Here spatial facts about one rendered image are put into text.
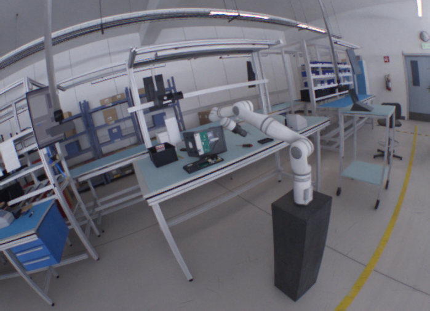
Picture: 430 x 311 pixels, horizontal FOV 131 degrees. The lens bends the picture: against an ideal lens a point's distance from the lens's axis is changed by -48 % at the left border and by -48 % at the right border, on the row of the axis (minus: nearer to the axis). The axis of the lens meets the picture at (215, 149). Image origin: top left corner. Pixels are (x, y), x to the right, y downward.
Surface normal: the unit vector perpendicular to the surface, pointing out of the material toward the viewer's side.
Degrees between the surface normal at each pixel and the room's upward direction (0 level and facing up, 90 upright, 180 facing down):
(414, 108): 90
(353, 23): 90
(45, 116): 101
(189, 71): 90
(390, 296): 0
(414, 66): 90
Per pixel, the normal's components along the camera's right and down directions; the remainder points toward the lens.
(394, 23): -0.86, 0.32
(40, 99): 0.82, 0.18
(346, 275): -0.21, -0.94
